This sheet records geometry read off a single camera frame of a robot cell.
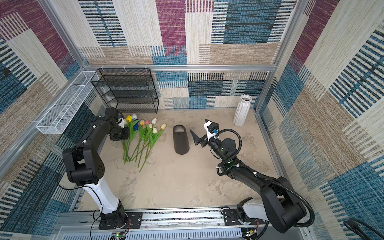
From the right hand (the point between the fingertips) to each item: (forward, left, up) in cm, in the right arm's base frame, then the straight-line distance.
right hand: (198, 125), depth 76 cm
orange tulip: (+24, +40, -25) cm, 53 cm away
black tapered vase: (+3, +10, -20) cm, 23 cm away
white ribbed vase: (+21, -29, -13) cm, 38 cm away
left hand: (+7, +43, -16) cm, 46 cm away
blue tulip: (+20, +42, -23) cm, 52 cm away
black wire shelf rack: (+43, +48, -10) cm, 65 cm away
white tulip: (+22, +42, -16) cm, 50 cm away
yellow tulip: (+18, +44, -14) cm, 49 cm away
